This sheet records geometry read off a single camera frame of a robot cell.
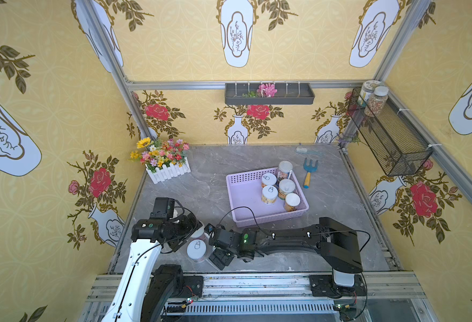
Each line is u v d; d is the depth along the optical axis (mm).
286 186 931
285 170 938
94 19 728
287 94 921
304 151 1178
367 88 850
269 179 986
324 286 732
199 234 802
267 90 878
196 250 780
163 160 949
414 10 730
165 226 532
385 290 735
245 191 990
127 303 404
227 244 595
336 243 485
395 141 833
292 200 901
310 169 1102
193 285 735
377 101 798
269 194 945
